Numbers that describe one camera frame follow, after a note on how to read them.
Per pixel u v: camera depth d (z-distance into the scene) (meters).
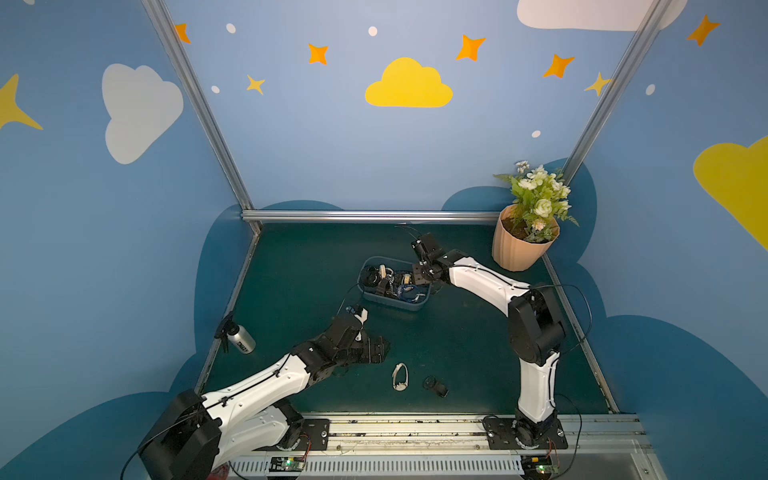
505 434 0.76
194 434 0.40
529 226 1.00
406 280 0.98
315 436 0.75
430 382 0.81
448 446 0.73
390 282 0.99
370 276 1.04
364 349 0.72
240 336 0.82
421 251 0.77
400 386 0.82
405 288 0.99
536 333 0.52
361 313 0.78
